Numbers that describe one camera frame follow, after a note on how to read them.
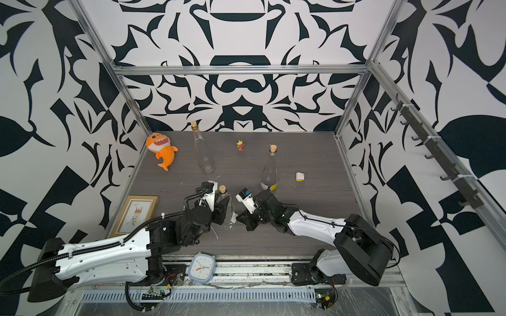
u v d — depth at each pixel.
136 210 0.89
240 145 1.08
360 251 0.42
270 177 0.89
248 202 0.74
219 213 0.62
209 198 0.61
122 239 0.47
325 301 0.71
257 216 0.71
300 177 0.99
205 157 0.99
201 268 0.73
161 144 1.05
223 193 0.69
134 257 0.48
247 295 0.71
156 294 0.69
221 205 0.64
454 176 0.51
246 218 0.71
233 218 0.79
